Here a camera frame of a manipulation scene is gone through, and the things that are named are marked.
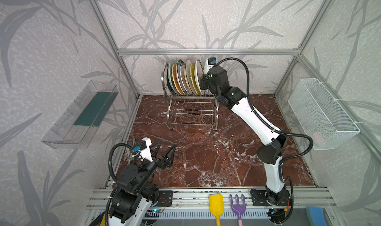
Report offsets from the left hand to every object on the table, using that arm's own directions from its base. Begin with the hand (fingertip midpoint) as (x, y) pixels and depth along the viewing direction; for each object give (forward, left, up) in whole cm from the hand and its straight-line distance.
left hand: (171, 141), depth 64 cm
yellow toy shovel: (-20, -21, -26) cm, 39 cm away
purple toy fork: (-23, -31, -26) cm, 47 cm away
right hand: (+34, -15, +12) cm, 39 cm away
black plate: (+26, +4, +8) cm, 28 cm away
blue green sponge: (-25, -67, -24) cm, 75 cm away
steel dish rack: (+35, -5, -23) cm, 43 cm away
